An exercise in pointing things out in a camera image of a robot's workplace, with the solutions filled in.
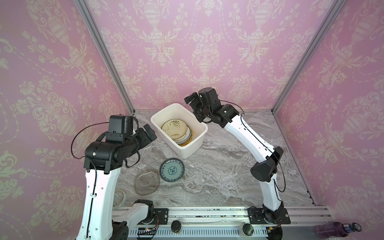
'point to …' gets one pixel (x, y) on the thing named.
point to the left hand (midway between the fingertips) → (148, 137)
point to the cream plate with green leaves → (175, 128)
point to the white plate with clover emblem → (185, 138)
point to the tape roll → (119, 198)
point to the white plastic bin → (177, 111)
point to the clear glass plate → (146, 182)
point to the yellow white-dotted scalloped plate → (192, 132)
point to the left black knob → (176, 226)
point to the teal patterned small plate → (172, 169)
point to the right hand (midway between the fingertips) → (187, 103)
